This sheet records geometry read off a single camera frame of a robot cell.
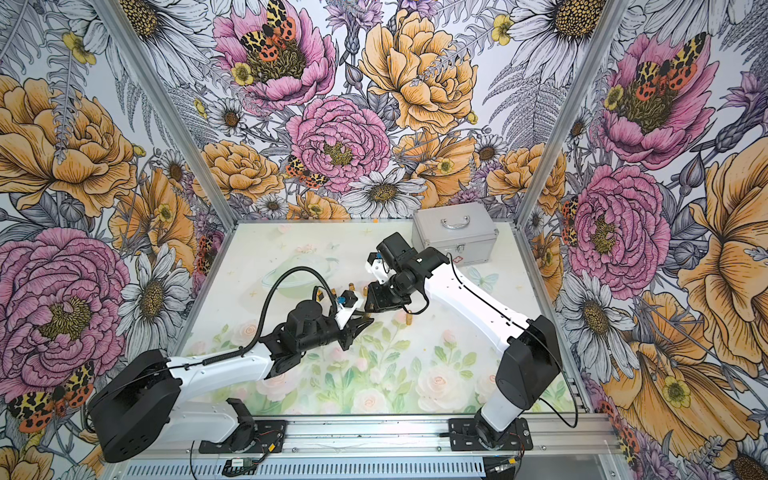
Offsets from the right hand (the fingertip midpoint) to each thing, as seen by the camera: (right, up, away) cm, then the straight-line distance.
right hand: (373, 314), depth 76 cm
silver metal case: (+28, +21, +24) cm, 43 cm away
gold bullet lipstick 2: (-2, +6, -2) cm, 7 cm away
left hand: (-2, -3, +6) cm, 7 cm away
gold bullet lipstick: (-9, +4, +21) cm, 23 cm away
